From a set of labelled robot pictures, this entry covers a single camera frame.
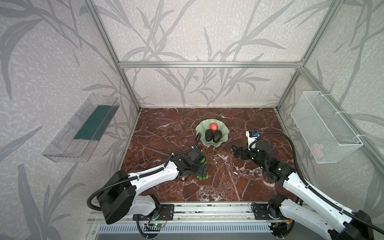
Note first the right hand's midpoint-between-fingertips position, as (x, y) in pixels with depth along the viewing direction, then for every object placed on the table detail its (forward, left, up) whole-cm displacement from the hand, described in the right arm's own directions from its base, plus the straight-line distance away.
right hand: (239, 139), depth 79 cm
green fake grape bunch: (-6, +20, -14) cm, 25 cm away
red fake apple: (+19, +12, -14) cm, 26 cm away
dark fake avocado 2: (+12, +10, -15) cm, 21 cm away
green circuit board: (-36, +41, -18) cm, 58 cm away
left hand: (-9, +20, -13) cm, 25 cm away
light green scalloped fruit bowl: (+21, +18, -15) cm, 31 cm away
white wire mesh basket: (-9, -32, +16) cm, 37 cm away
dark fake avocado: (+12, +16, -14) cm, 24 cm away
